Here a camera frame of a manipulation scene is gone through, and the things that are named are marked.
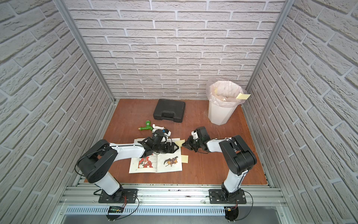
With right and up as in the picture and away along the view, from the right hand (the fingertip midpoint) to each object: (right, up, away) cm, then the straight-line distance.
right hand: (183, 144), depth 92 cm
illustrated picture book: (-16, -10, -6) cm, 20 cm away
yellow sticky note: (-3, +1, +1) cm, 3 cm away
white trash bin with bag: (+24, +31, -10) cm, 40 cm away
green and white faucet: (-26, +11, +8) cm, 30 cm away
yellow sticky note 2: (+1, -9, -4) cm, 9 cm away
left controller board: (-36, -30, -20) cm, 51 cm away
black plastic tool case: (-11, +24, +15) cm, 31 cm away
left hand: (-7, +1, -1) cm, 7 cm away
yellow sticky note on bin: (+38, +31, -7) cm, 50 cm away
